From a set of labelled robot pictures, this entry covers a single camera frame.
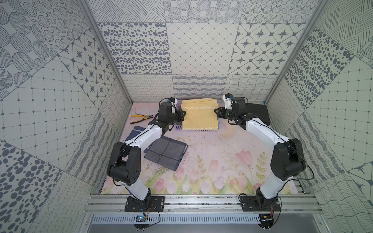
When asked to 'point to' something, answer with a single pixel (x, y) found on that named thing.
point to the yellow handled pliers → (145, 117)
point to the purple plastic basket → (178, 126)
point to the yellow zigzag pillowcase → (200, 114)
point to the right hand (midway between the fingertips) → (216, 111)
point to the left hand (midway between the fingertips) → (184, 109)
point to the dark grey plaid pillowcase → (166, 152)
